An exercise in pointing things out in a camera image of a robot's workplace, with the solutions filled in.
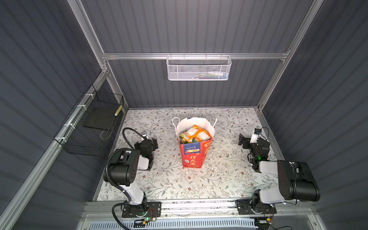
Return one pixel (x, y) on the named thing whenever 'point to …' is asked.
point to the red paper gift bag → (194, 154)
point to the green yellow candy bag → (184, 138)
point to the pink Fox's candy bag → (196, 132)
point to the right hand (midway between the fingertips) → (250, 135)
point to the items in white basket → (212, 75)
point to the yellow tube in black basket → (116, 113)
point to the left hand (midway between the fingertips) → (146, 140)
